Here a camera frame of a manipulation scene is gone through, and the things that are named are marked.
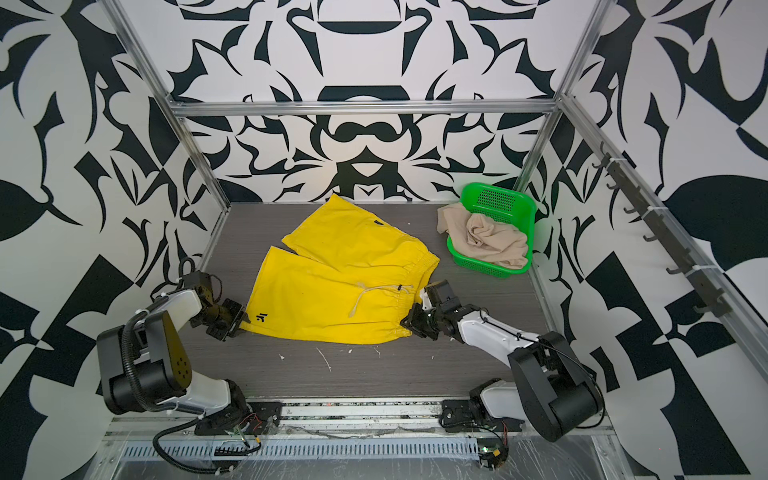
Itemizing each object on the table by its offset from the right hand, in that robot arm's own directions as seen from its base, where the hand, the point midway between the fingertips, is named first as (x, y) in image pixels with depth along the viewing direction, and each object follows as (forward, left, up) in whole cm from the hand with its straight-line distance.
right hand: (402, 321), depth 86 cm
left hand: (+2, +46, -1) cm, 46 cm away
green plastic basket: (+50, -43, -5) cm, 66 cm away
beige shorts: (+27, -25, +5) cm, 37 cm away
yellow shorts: (+16, +15, -4) cm, 22 cm away
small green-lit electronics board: (-30, -20, -5) cm, 36 cm away
